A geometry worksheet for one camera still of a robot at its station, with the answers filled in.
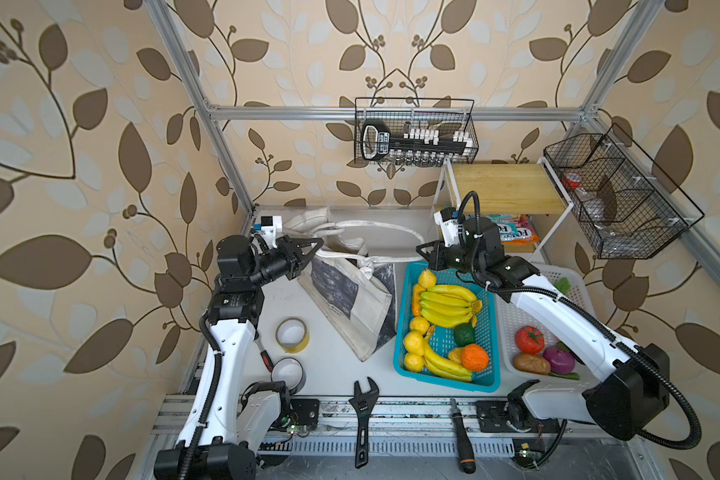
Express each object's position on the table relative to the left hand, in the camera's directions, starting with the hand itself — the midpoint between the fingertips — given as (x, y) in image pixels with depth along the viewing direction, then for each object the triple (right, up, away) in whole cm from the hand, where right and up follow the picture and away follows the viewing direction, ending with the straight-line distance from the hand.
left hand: (321, 241), depth 65 cm
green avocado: (+37, -26, +17) cm, 48 cm away
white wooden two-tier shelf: (+51, +10, +12) cm, 54 cm away
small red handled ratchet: (-20, -33, +19) cm, 43 cm away
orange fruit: (+37, -30, +9) cm, 48 cm away
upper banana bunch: (+34, -20, +24) cm, 46 cm away
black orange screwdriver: (+33, -48, +5) cm, 59 cm away
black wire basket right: (+75, +9, +9) cm, 76 cm away
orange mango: (+25, -18, +25) cm, 40 cm away
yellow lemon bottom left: (+22, -32, +13) cm, 42 cm away
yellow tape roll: (-10, -31, +20) cm, 38 cm away
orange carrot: (+70, -14, +26) cm, 76 cm away
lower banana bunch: (+30, -33, +12) cm, 46 cm away
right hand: (+24, -3, +12) cm, 27 cm away
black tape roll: (-11, -37, +17) cm, 42 cm away
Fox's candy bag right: (+54, +3, +23) cm, 58 cm away
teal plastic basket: (+34, -27, +24) cm, 49 cm away
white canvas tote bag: (+6, -9, +7) cm, 13 cm away
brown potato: (+53, -32, +12) cm, 63 cm away
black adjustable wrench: (+9, -42, +11) cm, 44 cm away
